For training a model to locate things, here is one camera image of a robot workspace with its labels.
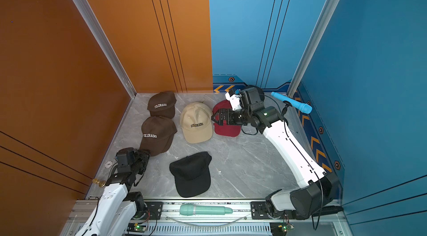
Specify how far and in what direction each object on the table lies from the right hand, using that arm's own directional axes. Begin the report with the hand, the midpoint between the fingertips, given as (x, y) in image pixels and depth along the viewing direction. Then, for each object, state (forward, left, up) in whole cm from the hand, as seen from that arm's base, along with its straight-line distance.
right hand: (221, 117), depth 72 cm
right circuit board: (-37, -25, -30) cm, 54 cm away
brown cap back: (+27, +38, -21) cm, 51 cm away
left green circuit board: (-37, +37, -30) cm, 60 cm away
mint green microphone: (-31, +13, -25) cm, 42 cm away
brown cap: (+3, +35, -20) cm, 40 cm away
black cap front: (-15, +15, -27) cm, 34 cm away
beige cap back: (+11, +14, -20) cm, 27 cm away
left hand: (-4, +38, -23) cm, 44 cm away
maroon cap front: (+11, -3, -27) cm, 29 cm away
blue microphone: (+10, -41, -5) cm, 42 cm away
